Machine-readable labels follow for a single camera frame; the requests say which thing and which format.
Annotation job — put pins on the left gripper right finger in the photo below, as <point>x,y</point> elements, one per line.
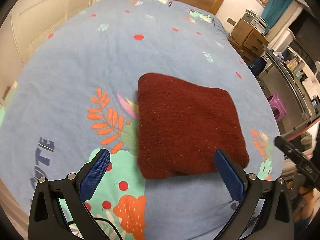
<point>275,220</point>

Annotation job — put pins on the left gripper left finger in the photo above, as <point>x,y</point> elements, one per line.
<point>46,219</point>

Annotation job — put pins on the dark red knitted sweater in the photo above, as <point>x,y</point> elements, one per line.
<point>182,125</point>

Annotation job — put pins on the person's right hand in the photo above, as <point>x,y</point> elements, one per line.
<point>309,198</point>

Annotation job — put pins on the purple plastic stool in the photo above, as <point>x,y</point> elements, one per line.
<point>278,106</point>

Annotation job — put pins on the dark blue hanging bag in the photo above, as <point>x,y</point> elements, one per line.
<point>257,66</point>

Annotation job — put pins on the light blue patterned bedsheet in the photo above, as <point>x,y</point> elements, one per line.
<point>78,94</point>

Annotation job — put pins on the wooden bedside drawer cabinet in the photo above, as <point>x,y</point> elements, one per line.
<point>247,41</point>

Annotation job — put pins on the teal curtain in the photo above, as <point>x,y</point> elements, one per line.
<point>274,9</point>

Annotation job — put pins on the white wardrobe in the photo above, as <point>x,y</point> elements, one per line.
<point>28,24</point>

